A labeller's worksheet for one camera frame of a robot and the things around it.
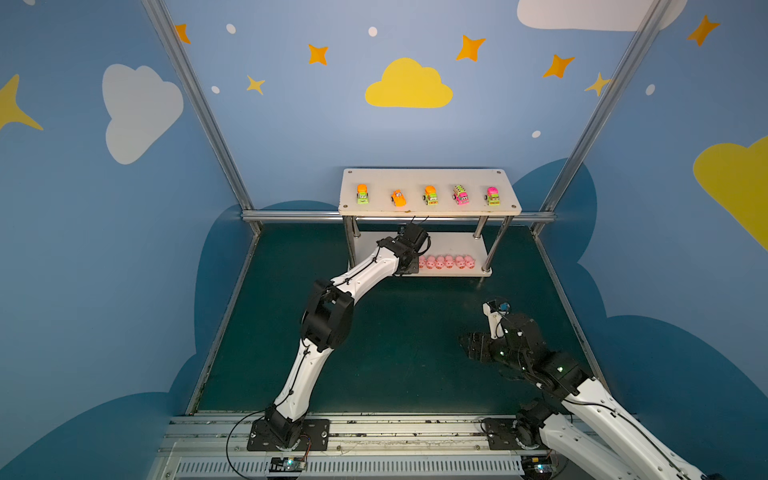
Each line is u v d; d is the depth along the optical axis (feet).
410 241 2.56
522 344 1.85
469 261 3.32
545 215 3.87
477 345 2.25
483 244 3.59
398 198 2.56
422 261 3.31
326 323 1.88
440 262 3.31
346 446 2.40
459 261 3.32
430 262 3.31
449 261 3.32
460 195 2.57
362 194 2.57
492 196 2.57
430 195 2.57
